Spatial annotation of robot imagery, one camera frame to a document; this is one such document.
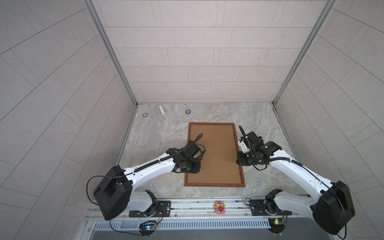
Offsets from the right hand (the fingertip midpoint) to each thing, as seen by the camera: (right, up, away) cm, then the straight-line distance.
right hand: (235, 162), depth 79 cm
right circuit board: (+16, -25, -11) cm, 32 cm away
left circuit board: (-42, -24, -15) cm, 51 cm away
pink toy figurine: (-10, -18, -9) cm, 22 cm away
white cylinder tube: (-47, +29, +32) cm, 64 cm away
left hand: (-17, -4, 0) cm, 18 cm away
